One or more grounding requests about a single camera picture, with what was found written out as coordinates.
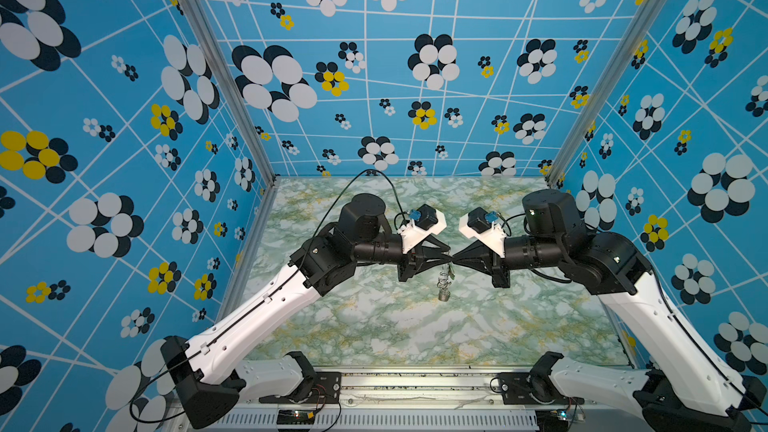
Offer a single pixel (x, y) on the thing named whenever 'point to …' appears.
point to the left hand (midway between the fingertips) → (453, 248)
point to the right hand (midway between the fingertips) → (462, 245)
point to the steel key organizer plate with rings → (444, 283)
